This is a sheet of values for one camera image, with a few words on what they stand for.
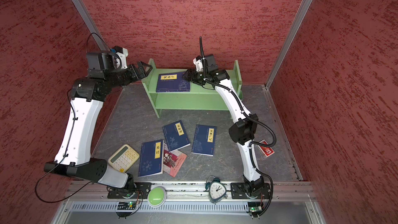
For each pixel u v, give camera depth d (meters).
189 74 0.74
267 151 0.86
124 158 0.83
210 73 0.65
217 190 0.71
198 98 0.97
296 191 0.76
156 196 0.71
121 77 0.53
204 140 0.92
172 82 0.83
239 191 0.74
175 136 0.92
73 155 0.39
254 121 0.52
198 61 0.77
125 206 0.72
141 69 0.57
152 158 0.83
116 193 0.73
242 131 0.56
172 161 0.83
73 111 0.41
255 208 0.70
